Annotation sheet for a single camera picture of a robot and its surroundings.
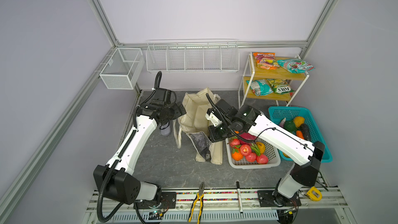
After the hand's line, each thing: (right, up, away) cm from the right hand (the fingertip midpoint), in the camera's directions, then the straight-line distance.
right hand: (208, 140), depth 70 cm
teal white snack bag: (+34, +27, +27) cm, 51 cm away
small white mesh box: (-56, +39, +31) cm, 75 cm away
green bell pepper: (+50, +3, +23) cm, 55 cm away
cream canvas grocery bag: (-9, +7, +25) cm, 28 cm away
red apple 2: (+29, -13, +11) cm, 34 cm away
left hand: (-15, +11, +8) cm, 20 cm away
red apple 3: (+23, -12, +11) cm, 28 cm away
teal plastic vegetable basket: (+50, +10, +39) cm, 64 cm away
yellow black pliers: (-4, -29, +5) cm, 29 cm away
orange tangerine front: (+16, -12, +13) cm, 23 cm away
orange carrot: (+56, -2, +24) cm, 61 cm away
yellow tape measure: (+51, -27, +4) cm, 58 cm away
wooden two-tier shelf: (+23, +33, +11) cm, 42 cm away
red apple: (+19, -7, +9) cm, 23 cm away
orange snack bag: (+33, +41, +16) cm, 55 cm away
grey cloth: (-18, +6, -7) cm, 20 cm away
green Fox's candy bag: (+46, +28, +27) cm, 60 cm away
